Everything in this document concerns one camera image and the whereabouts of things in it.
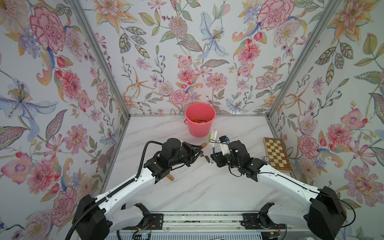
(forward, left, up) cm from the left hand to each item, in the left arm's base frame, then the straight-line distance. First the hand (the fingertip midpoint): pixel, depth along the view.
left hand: (206, 148), depth 69 cm
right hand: (+5, -4, -12) cm, 14 cm away
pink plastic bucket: (+31, +1, -12) cm, 34 cm away
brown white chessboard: (+9, -48, -25) cm, 55 cm away
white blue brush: (+7, -4, -3) cm, 9 cm away
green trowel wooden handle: (+4, +1, -4) cm, 6 cm away
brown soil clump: (+12, 0, -28) cm, 30 cm away
